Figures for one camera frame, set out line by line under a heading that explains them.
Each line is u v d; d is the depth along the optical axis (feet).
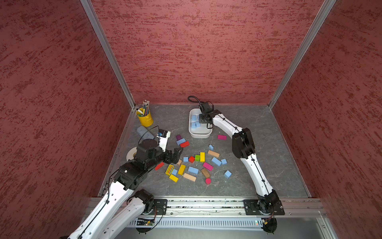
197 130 3.49
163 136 1.96
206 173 2.79
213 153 3.04
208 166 2.89
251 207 2.43
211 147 3.10
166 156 2.00
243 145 2.30
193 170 2.81
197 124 3.41
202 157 3.01
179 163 2.87
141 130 3.32
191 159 2.94
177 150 2.03
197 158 2.95
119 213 1.80
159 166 2.86
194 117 3.51
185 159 2.96
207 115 2.60
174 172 2.79
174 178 2.73
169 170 2.78
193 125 3.45
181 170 2.80
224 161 2.94
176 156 2.04
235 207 2.48
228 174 2.73
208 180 2.73
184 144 3.19
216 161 2.94
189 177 2.73
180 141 3.25
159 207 2.38
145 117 3.28
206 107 2.87
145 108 3.27
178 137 3.31
